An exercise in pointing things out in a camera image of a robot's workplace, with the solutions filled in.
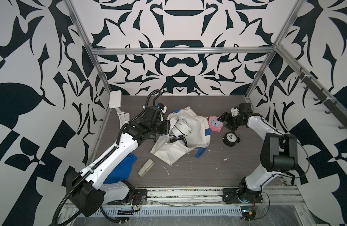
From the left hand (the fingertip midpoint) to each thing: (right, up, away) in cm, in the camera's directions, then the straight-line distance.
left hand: (169, 122), depth 76 cm
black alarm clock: (+39, -12, +16) cm, 44 cm away
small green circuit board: (+39, -45, -5) cm, 60 cm away
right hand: (+34, +1, +18) cm, 38 cm away
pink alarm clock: (+31, -4, +24) cm, 39 cm away
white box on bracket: (-33, +13, +11) cm, 37 cm away
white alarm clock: (+7, -4, +12) cm, 15 cm away
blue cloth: (-28, -29, +7) cm, 40 cm away
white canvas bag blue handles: (+18, -10, +10) cm, 23 cm away
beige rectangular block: (-14, -26, +5) cm, 30 cm away
